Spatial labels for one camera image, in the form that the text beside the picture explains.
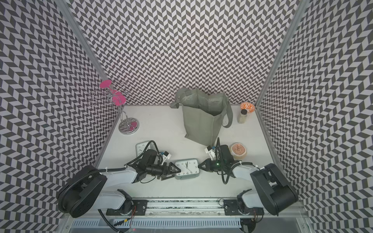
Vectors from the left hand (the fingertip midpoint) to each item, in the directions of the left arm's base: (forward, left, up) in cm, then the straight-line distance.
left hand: (177, 175), depth 80 cm
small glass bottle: (+39, -44, +3) cm, 58 cm away
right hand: (+4, -13, -2) cm, 14 cm away
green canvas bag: (+26, -14, +23) cm, 37 cm away
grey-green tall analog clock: (+18, +25, 0) cm, 31 cm away
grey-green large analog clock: (+4, -7, -1) cm, 8 cm away
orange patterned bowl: (+53, -53, 0) cm, 75 cm away
